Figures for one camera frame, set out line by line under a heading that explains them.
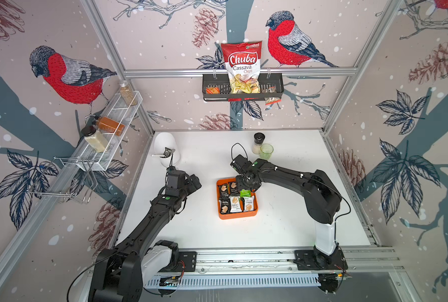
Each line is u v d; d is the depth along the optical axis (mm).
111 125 729
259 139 1025
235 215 830
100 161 632
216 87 947
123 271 395
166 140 1005
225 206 856
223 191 901
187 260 732
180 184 672
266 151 1070
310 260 726
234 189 902
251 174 658
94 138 650
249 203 871
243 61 814
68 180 580
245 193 896
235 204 857
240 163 728
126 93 853
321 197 497
